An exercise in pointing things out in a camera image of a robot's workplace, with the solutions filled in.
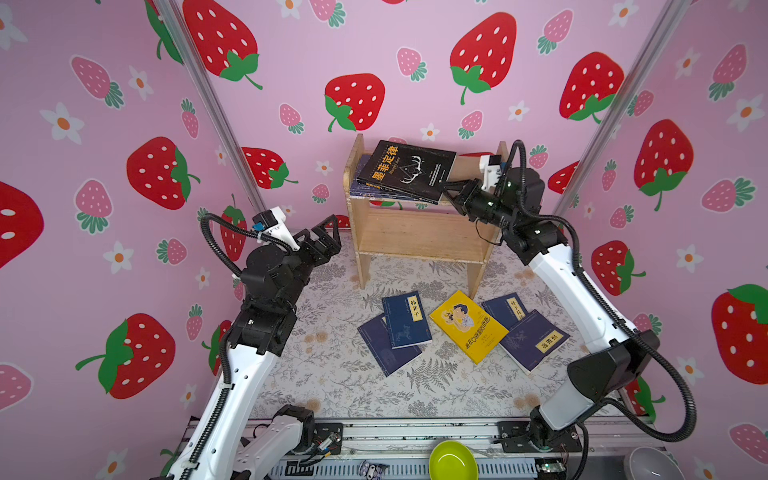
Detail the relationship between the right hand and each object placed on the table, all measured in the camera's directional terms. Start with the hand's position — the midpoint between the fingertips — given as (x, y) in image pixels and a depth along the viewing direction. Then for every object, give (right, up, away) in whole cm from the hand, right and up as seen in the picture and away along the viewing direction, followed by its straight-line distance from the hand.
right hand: (439, 183), depth 67 cm
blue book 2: (-16, -41, +24) cm, 50 cm away
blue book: (-7, -38, +26) cm, 46 cm away
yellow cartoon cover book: (+15, -39, +25) cm, 49 cm away
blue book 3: (+27, -34, +31) cm, 53 cm away
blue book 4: (+32, -42, +21) cm, 57 cm away
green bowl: (+3, -66, +4) cm, 66 cm away
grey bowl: (+49, -65, +1) cm, 82 cm away
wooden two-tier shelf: (-11, -8, +26) cm, 29 cm away
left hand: (-25, -9, -5) cm, 27 cm away
